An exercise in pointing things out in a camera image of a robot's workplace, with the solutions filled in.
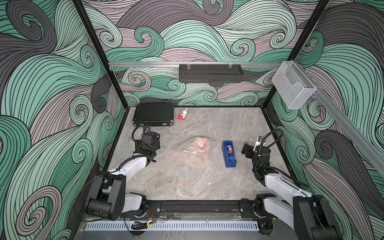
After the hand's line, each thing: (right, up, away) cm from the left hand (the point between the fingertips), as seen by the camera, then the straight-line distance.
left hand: (146, 138), depth 89 cm
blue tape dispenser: (+50, -9, -1) cm, 51 cm away
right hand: (+64, -3, -2) cm, 64 cm away
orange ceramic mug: (+33, -4, 0) cm, 33 cm away
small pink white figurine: (+21, +14, +22) cm, 33 cm away
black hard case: (-2, +16, +25) cm, 30 cm away
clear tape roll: (+51, -6, -1) cm, 51 cm away
